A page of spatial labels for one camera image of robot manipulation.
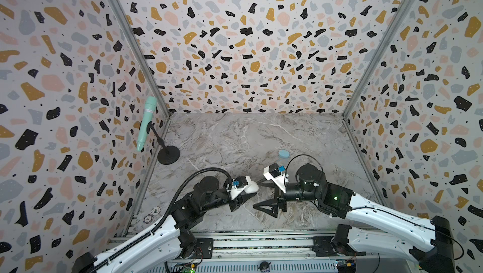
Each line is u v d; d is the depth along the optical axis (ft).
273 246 2.50
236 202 1.99
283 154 3.49
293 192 1.86
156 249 1.85
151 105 2.58
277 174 1.80
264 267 2.17
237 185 1.89
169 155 3.29
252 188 2.22
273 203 1.76
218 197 1.88
